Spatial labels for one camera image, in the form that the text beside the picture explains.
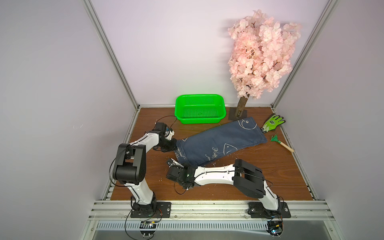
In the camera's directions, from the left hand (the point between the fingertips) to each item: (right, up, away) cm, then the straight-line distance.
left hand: (178, 146), depth 94 cm
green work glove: (+68, +15, +14) cm, 71 cm away
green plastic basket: (+15, +26, +24) cm, 38 cm away
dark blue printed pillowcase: (+20, +1, +4) cm, 20 cm away
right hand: (+3, -9, -9) cm, 13 cm away
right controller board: (+50, -34, -24) cm, 65 cm away
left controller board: (-13, -37, -22) cm, 44 cm away
